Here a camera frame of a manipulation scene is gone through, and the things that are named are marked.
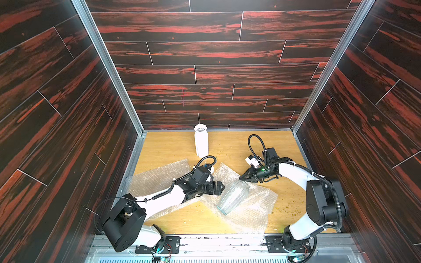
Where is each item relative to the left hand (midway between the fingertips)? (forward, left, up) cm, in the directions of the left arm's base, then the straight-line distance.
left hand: (219, 187), depth 84 cm
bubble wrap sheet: (+7, +37, -8) cm, 38 cm away
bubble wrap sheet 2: (-11, -18, -8) cm, 22 cm away
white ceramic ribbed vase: (+27, +10, +10) cm, 30 cm away
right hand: (+5, -13, 0) cm, 14 cm away
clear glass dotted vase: (-6, -7, +1) cm, 9 cm away
